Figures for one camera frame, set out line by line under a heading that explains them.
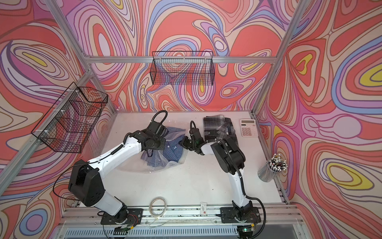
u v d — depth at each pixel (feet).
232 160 1.80
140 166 2.85
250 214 2.27
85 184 1.41
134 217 2.37
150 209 2.51
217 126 3.53
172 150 3.14
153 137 2.07
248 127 3.53
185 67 3.15
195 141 2.69
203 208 2.46
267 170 2.55
